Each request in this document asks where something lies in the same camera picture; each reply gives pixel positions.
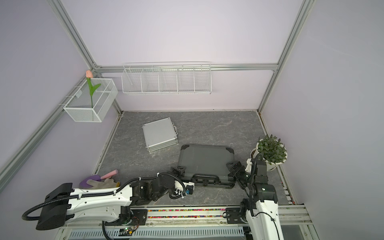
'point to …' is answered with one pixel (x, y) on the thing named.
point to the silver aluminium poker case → (160, 134)
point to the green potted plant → (272, 150)
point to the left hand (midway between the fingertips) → (183, 173)
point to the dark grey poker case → (206, 165)
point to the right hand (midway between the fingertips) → (230, 168)
